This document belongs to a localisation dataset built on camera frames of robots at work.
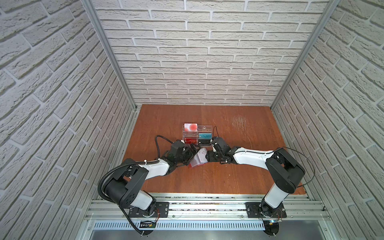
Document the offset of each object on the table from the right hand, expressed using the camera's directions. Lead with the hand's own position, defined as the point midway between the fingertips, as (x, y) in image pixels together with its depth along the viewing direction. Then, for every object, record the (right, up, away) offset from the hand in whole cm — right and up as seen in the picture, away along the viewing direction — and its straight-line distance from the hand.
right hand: (208, 155), depth 91 cm
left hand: (-6, +5, -4) cm, 9 cm away
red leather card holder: (-6, -2, -1) cm, 6 cm away
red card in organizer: (-12, +8, +6) cm, 16 cm away
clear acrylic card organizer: (-5, +16, +7) cm, 18 cm away
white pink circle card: (-12, +18, +6) cm, 22 cm away
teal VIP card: (-2, +12, +6) cm, 14 cm away
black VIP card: (-2, +8, +4) cm, 10 cm away
